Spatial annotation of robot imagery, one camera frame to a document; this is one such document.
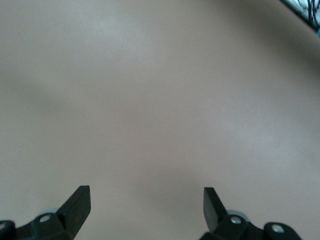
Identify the black curved floor cable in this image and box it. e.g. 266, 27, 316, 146
306, 0, 320, 26

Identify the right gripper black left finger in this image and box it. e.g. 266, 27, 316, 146
0, 185, 91, 240

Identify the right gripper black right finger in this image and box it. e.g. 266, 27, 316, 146
199, 187, 303, 240

